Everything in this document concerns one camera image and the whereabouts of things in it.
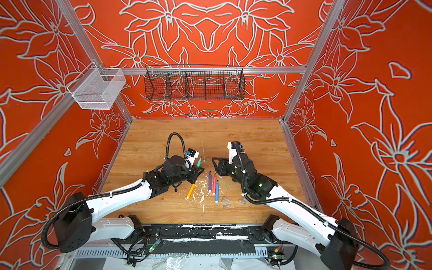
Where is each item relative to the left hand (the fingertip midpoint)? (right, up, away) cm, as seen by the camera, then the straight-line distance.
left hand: (203, 167), depth 79 cm
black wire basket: (-9, +46, +22) cm, 52 cm away
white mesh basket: (-60, +42, +13) cm, 75 cm away
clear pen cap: (+11, -18, +4) cm, 21 cm away
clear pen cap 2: (+12, -20, +2) cm, 23 cm away
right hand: (+5, +5, -7) cm, 10 cm away
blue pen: (+7, -14, +7) cm, 17 cm away
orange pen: (-7, -14, +7) cm, 17 cm away
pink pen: (+5, -11, +9) cm, 15 cm away
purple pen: (+3, -10, +10) cm, 15 cm away
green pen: (-2, +3, -3) cm, 4 cm away
